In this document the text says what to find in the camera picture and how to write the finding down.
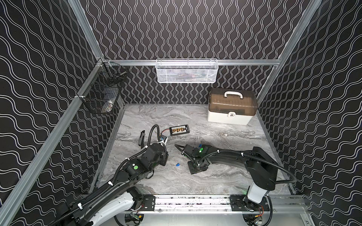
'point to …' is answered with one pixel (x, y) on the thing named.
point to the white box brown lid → (232, 106)
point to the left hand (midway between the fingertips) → (164, 148)
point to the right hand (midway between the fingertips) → (193, 170)
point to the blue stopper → (177, 165)
